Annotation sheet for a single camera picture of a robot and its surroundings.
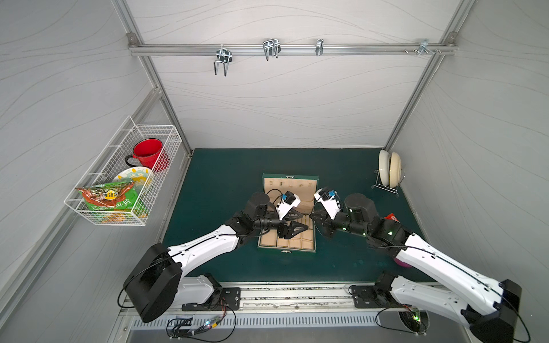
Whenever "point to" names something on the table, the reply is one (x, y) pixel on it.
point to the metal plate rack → (387, 188)
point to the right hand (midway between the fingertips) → (310, 212)
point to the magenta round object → (402, 264)
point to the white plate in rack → (384, 166)
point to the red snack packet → (392, 216)
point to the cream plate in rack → (395, 170)
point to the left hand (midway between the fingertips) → (304, 222)
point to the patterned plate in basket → (138, 175)
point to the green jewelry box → (303, 186)
